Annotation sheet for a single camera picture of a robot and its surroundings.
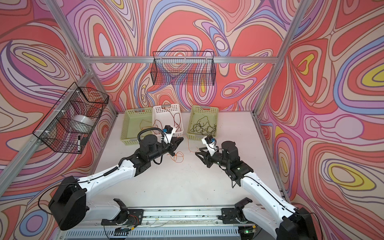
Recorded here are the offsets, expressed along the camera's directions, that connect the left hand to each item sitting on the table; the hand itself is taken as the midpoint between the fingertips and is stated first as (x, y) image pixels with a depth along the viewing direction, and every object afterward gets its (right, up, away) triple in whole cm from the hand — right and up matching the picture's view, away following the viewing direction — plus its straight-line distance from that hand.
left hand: (184, 138), depth 75 cm
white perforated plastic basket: (-17, +16, +43) cm, 48 cm away
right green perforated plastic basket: (+12, +9, +36) cm, 39 cm away
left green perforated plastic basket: (-40, +11, +37) cm, 55 cm away
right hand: (+8, -9, +1) cm, 12 cm away
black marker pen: (-51, -4, -4) cm, 51 cm away
